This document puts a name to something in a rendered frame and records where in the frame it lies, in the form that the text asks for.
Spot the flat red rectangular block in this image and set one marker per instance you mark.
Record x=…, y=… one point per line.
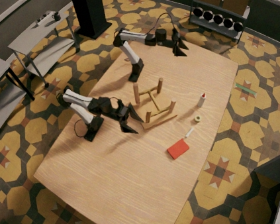
x=178, y=149

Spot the wooden stool legs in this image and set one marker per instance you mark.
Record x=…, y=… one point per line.
x=149, y=110

